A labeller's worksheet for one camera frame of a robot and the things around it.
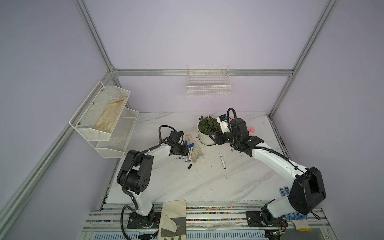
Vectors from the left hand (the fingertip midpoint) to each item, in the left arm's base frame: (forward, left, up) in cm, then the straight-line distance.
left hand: (183, 150), depth 96 cm
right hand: (0, -17, +19) cm, 25 cm away
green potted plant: (+8, -14, +14) cm, 21 cm away
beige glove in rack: (+6, +39, +26) cm, 47 cm away
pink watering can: (+12, -46, +8) cm, 48 cm away
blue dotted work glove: (-38, -61, -3) cm, 72 cm away
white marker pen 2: (+7, -1, -2) cm, 7 cm away
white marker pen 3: (0, -3, -2) cm, 3 cm away
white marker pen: (-4, +2, -2) cm, 5 cm away
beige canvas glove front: (-39, +3, -2) cm, 39 cm away
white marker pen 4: (+1, -5, -2) cm, 5 cm away
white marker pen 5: (-5, -26, -3) cm, 26 cm away
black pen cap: (-10, -5, -4) cm, 11 cm away
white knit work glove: (+2, -9, -3) cm, 10 cm away
